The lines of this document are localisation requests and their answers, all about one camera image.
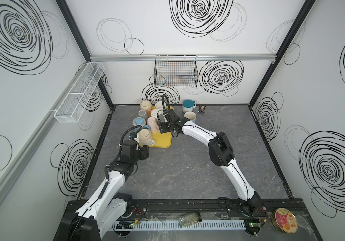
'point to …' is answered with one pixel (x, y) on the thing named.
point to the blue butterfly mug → (139, 121)
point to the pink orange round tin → (285, 220)
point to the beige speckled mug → (144, 136)
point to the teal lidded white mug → (188, 105)
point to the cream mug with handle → (158, 113)
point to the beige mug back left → (145, 105)
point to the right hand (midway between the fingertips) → (161, 126)
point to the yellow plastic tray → (162, 140)
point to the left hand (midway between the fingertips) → (145, 146)
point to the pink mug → (151, 121)
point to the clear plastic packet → (190, 219)
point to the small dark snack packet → (202, 108)
